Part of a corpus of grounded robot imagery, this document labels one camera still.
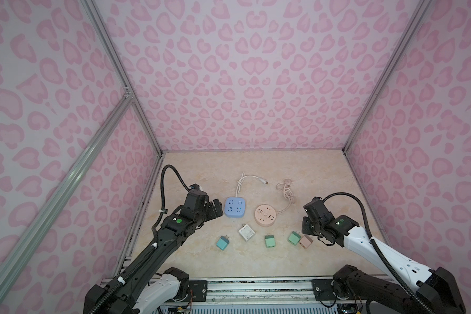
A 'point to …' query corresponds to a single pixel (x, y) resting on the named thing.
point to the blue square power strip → (235, 207)
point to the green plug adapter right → (294, 238)
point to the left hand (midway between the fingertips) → (218, 208)
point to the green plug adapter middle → (270, 241)
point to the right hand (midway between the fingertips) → (305, 223)
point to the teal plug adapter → (222, 242)
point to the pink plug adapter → (305, 241)
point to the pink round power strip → (265, 215)
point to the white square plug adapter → (246, 232)
